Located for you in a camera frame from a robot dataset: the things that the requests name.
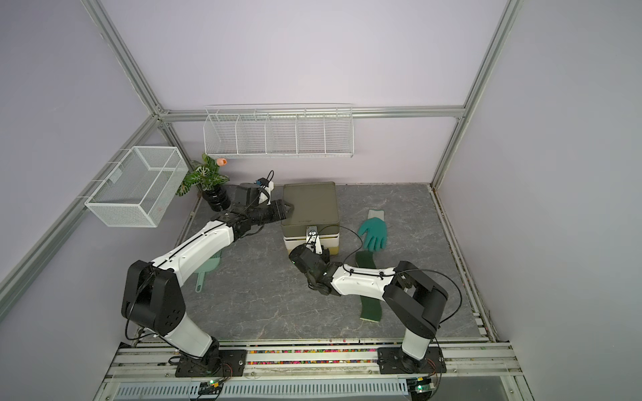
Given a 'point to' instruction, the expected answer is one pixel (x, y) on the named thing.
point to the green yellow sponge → (371, 307)
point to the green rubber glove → (374, 230)
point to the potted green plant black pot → (208, 179)
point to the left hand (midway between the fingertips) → (290, 209)
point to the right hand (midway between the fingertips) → (309, 246)
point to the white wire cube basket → (140, 189)
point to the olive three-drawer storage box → (314, 205)
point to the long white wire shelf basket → (279, 130)
